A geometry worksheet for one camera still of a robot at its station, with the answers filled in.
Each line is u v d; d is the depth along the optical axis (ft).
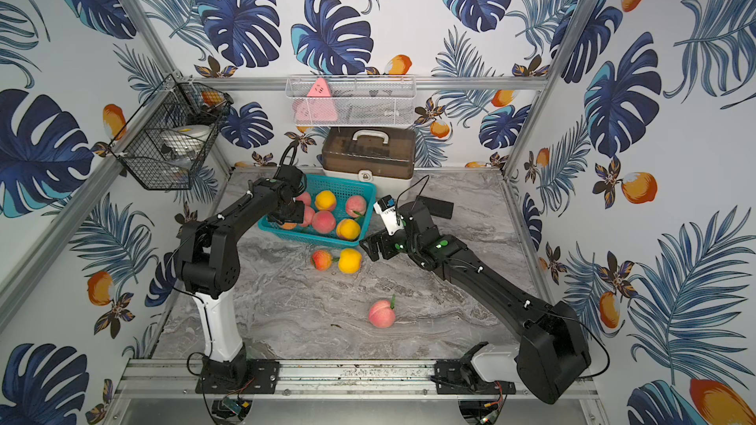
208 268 1.75
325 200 3.39
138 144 2.48
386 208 2.28
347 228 3.14
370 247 2.31
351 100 3.30
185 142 2.62
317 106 2.95
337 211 3.49
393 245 2.29
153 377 2.51
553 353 1.32
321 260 2.96
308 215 3.20
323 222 3.19
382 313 2.61
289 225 3.14
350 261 2.96
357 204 3.31
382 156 3.42
